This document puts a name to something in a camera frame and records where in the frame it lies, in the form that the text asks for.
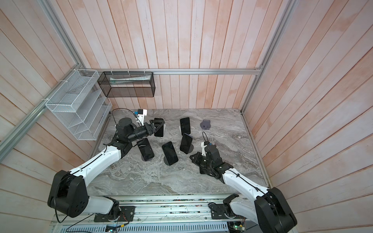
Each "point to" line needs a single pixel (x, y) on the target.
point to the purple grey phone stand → (205, 124)
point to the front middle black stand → (165, 161)
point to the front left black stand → (143, 159)
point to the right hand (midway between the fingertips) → (189, 156)
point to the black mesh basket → (127, 84)
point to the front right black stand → (191, 148)
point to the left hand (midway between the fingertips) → (163, 126)
